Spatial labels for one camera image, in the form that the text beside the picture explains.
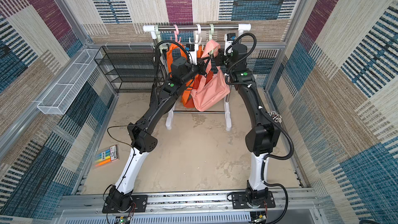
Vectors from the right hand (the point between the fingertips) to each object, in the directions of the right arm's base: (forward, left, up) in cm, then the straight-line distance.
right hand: (221, 51), depth 80 cm
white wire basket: (-24, +75, -8) cm, 79 cm away
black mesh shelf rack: (+18, +56, -21) cm, 63 cm away
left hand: (-5, +6, 0) cm, 8 cm away
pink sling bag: (-5, +2, -20) cm, 20 cm away
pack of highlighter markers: (-38, +64, -40) cm, 84 cm away
